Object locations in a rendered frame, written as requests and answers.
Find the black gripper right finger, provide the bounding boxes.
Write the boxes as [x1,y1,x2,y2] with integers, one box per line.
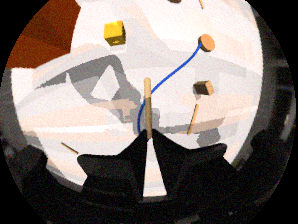
[152,128,227,198]

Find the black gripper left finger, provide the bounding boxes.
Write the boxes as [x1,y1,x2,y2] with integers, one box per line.
[76,129,148,202]

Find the yellow block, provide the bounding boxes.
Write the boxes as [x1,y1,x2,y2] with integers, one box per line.
[104,22,126,47]

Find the blue string with wooden stick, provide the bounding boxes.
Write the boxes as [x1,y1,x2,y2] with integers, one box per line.
[137,43,201,143]

